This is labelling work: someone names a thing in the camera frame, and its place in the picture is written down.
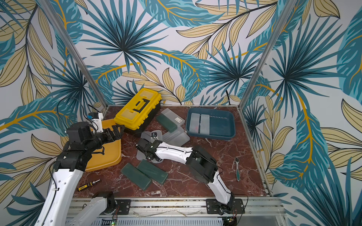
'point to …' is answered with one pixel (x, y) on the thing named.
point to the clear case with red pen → (194, 123)
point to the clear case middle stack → (179, 130)
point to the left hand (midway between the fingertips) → (117, 130)
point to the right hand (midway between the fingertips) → (155, 151)
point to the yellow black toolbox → (136, 114)
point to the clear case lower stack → (176, 138)
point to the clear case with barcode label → (173, 117)
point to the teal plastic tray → (222, 121)
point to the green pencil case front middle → (153, 171)
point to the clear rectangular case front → (204, 124)
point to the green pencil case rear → (169, 125)
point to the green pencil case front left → (136, 175)
